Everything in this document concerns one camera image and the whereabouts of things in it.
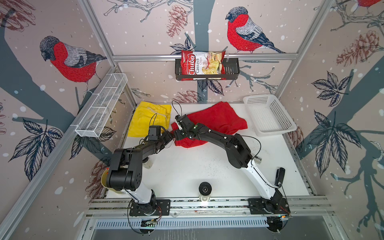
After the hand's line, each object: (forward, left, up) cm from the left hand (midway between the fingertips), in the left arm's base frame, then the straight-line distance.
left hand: (170, 136), depth 95 cm
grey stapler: (-15, -54, -2) cm, 56 cm away
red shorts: (+17, -35, -1) cm, 39 cm away
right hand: (+2, -3, -3) cm, 5 cm away
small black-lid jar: (-19, +10, +1) cm, 22 cm away
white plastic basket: (+21, -74, -6) cm, 77 cm away
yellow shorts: (+20, +19, -1) cm, 28 cm away
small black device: (-25, -64, -2) cm, 68 cm away
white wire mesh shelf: (+5, +34, +25) cm, 43 cm away
